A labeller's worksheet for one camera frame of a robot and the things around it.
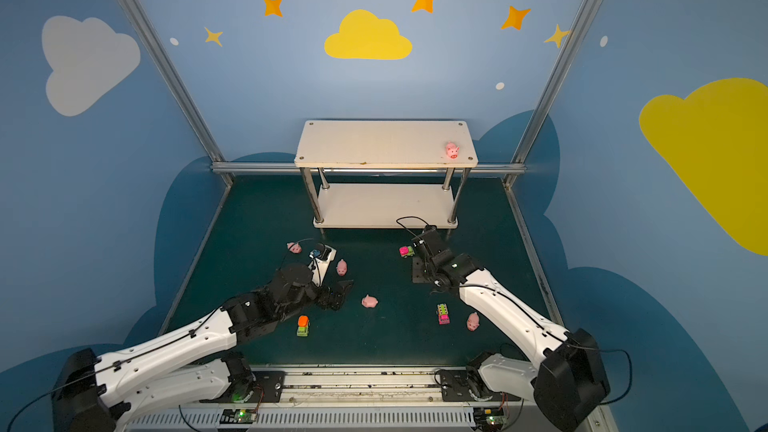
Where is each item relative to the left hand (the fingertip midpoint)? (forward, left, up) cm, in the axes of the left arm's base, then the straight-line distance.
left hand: (344, 275), depth 76 cm
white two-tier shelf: (+31, +2, +18) cm, 36 cm away
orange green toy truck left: (-8, +12, -15) cm, 21 cm away
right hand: (+7, -22, -3) cm, 23 cm away
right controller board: (-29, -36, -18) cm, 50 cm away
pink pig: (+17, +20, -15) cm, 30 cm away
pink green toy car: (+17, -17, -15) cm, 29 cm away
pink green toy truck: (-4, -28, -15) cm, 32 cm away
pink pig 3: (-6, -36, -15) cm, 40 cm away
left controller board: (-29, +24, -17) cm, 41 cm away
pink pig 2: (0, -6, -16) cm, 17 cm away
